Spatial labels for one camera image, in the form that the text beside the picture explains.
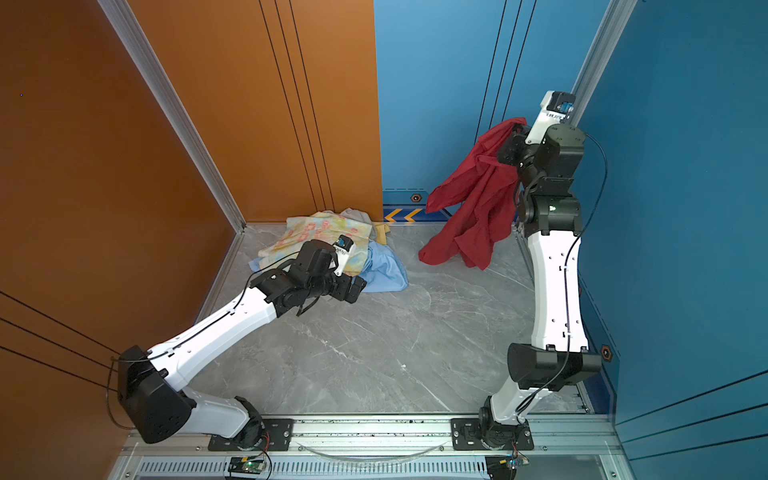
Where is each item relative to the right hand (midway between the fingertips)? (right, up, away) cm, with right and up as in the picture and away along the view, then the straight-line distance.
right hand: (511, 122), depth 62 cm
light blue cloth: (-28, -33, +41) cm, 60 cm away
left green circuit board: (-60, -78, +9) cm, 99 cm away
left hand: (-36, -33, +17) cm, 51 cm away
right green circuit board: (+1, -78, +8) cm, 78 cm away
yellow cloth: (-30, -19, +52) cm, 63 cm away
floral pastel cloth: (-58, -19, +46) cm, 77 cm away
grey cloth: (-37, -13, +54) cm, 66 cm away
